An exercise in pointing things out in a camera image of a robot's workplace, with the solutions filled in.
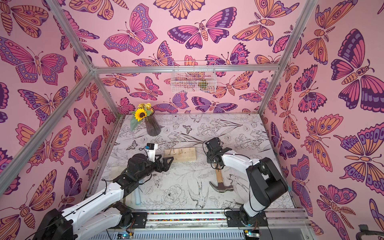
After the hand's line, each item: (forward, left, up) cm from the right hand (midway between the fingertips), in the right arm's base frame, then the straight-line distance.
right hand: (216, 156), depth 94 cm
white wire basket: (+40, +15, +31) cm, 52 cm away
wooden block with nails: (+1, +22, 0) cm, 22 cm away
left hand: (-7, +27, +12) cm, 30 cm away
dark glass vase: (+18, +42, +7) cm, 46 cm away
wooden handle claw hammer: (-19, -2, 0) cm, 19 cm away
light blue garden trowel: (-27, +43, -1) cm, 50 cm away
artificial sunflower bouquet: (+16, +44, +24) cm, 52 cm away
